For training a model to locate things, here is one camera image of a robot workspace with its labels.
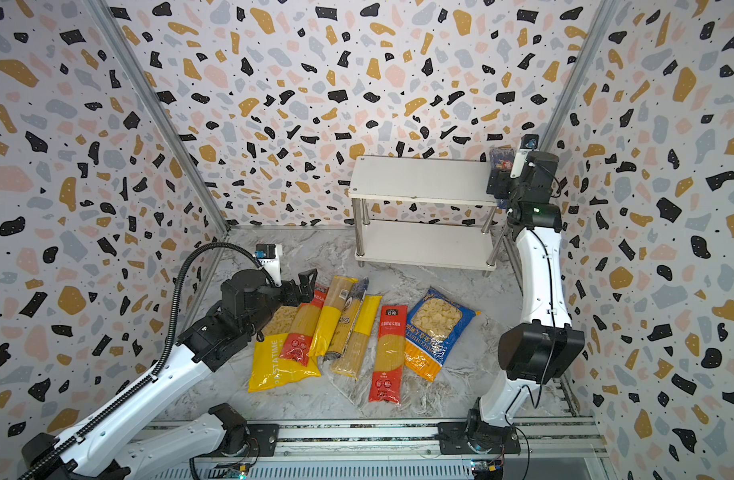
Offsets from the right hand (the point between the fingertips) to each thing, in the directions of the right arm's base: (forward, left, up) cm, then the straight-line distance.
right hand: (510, 160), depth 73 cm
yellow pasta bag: (-38, +62, -41) cm, 83 cm away
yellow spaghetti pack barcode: (-13, +46, -41) cm, 63 cm away
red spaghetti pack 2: (-33, +29, -42) cm, 61 cm away
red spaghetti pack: (-32, +55, -38) cm, 74 cm away
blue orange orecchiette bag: (-24, +15, -42) cm, 50 cm away
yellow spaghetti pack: (-33, +41, -42) cm, 67 cm away
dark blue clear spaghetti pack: (-23, +42, -39) cm, 62 cm away
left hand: (-23, +51, -14) cm, 57 cm away
